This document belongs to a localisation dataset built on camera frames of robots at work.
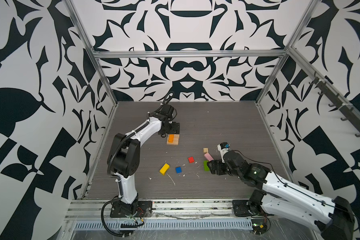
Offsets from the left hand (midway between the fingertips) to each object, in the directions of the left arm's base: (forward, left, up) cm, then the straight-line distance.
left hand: (173, 127), depth 93 cm
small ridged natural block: (-11, -19, -10) cm, 24 cm away
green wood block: (-25, -16, 0) cm, 30 cm away
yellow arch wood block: (-22, +5, -8) cm, 24 cm away
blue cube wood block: (-22, -2, -11) cm, 25 cm away
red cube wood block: (-16, -10, -11) cm, 22 cm away
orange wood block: (-2, +2, -9) cm, 10 cm away
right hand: (-24, -20, +1) cm, 31 cm away
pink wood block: (-15, -21, -10) cm, 28 cm away
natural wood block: (-3, -1, -10) cm, 10 cm away
